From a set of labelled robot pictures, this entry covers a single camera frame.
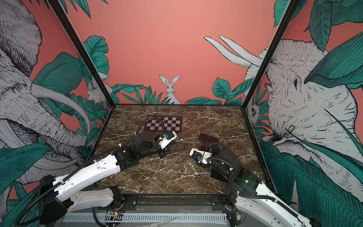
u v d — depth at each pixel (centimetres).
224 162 45
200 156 53
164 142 59
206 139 104
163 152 63
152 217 70
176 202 76
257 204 58
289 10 70
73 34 78
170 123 107
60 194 39
